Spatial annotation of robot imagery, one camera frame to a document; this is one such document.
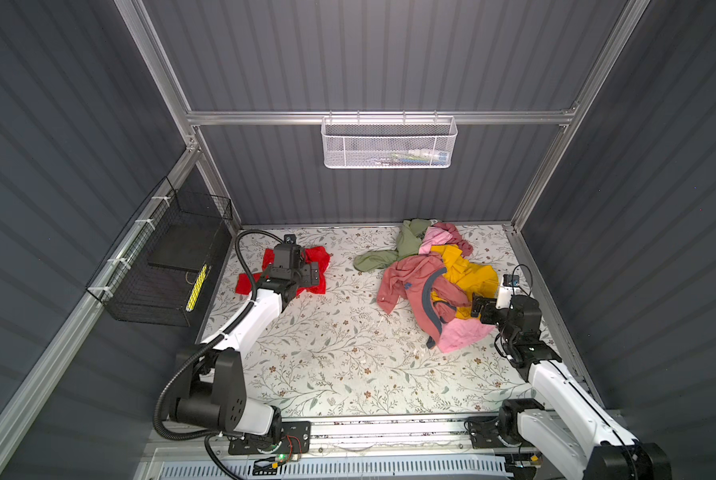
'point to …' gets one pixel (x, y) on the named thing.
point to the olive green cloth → (408, 240)
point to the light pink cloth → (456, 335)
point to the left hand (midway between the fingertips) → (296, 267)
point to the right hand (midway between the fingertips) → (496, 296)
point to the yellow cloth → (481, 280)
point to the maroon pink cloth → (464, 245)
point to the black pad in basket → (183, 245)
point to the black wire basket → (157, 272)
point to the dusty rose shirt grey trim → (416, 277)
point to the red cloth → (317, 254)
